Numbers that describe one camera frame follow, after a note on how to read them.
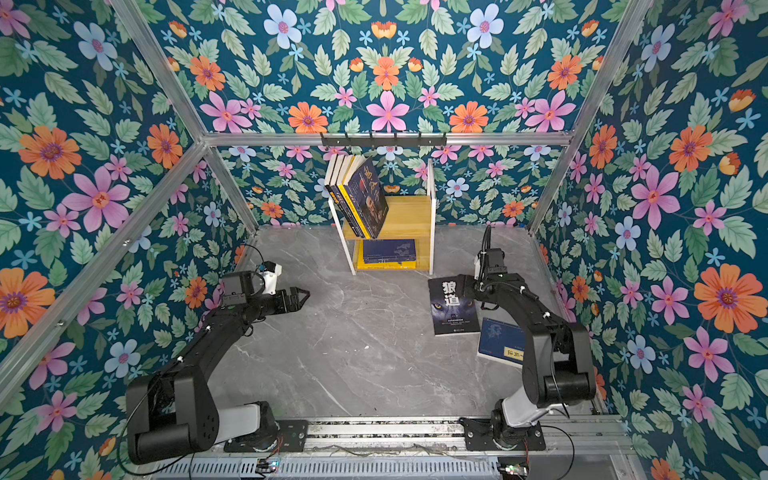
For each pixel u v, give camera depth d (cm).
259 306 73
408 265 102
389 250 103
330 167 80
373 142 91
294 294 79
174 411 42
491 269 72
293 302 78
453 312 95
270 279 78
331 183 75
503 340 90
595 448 74
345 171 78
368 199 85
